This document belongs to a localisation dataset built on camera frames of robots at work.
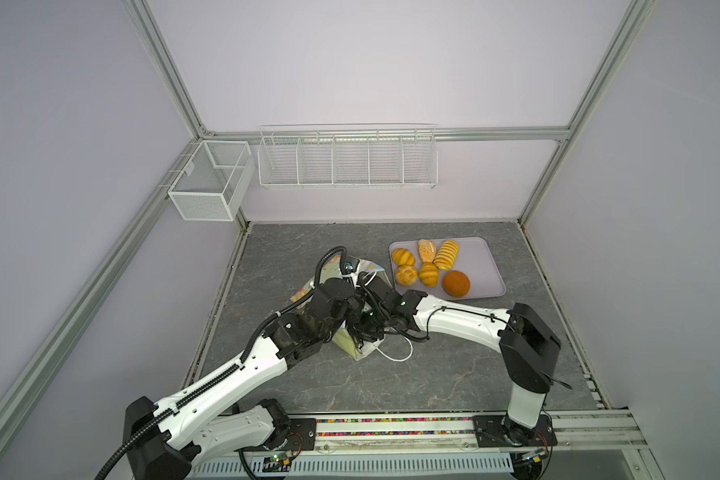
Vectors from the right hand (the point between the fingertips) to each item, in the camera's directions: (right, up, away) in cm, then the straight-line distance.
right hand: (341, 336), depth 80 cm
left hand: (+5, +14, -7) cm, 16 cm away
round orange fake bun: (+37, +12, +20) cm, 43 cm away
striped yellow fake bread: (+28, +15, +21) cm, 38 cm away
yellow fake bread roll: (+19, +21, +25) cm, 38 cm away
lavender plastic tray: (+46, +20, +28) cm, 57 cm away
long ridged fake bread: (+35, +21, +25) cm, 48 cm away
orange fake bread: (+28, +23, +26) cm, 45 cm away
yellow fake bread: (+20, +15, +20) cm, 32 cm away
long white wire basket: (+2, +54, +23) cm, 59 cm away
